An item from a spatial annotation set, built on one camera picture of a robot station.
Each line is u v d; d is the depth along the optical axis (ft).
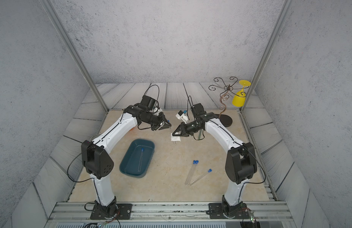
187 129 2.41
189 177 2.77
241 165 1.53
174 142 2.54
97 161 1.58
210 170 2.84
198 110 2.29
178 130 2.52
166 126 2.59
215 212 2.36
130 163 2.94
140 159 3.00
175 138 2.54
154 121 2.39
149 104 2.25
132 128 1.98
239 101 3.22
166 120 2.61
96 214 2.38
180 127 2.48
